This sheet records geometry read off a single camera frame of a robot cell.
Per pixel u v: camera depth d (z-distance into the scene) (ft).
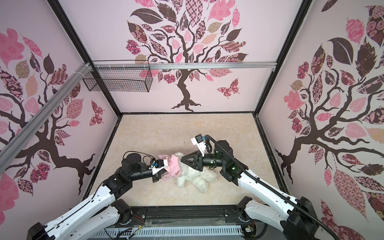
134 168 1.87
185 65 3.07
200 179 2.62
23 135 1.77
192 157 2.00
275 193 1.46
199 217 2.47
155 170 1.96
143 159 1.97
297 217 1.27
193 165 2.01
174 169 2.13
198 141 1.99
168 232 2.29
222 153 1.75
